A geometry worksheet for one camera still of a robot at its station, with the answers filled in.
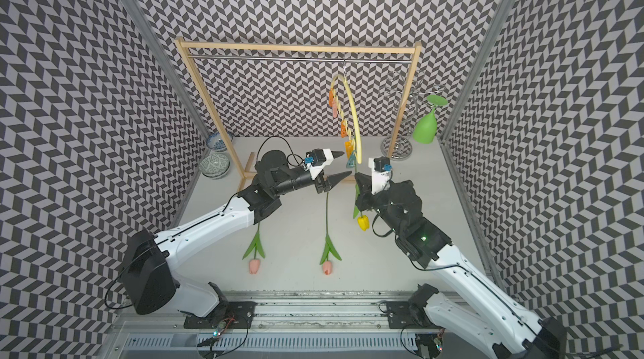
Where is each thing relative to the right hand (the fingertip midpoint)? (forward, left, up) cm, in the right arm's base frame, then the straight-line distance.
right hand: (356, 180), depth 70 cm
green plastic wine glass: (+25, -26, -5) cm, 37 cm away
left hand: (+2, +3, +6) cm, 7 cm away
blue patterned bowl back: (+41, +63, -25) cm, 79 cm away
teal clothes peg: (+3, +1, +5) cm, 6 cm away
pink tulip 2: (-8, +34, -27) cm, 44 cm away
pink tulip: (-8, +8, -28) cm, 31 cm away
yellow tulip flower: (-8, -2, -11) cm, 13 cm away
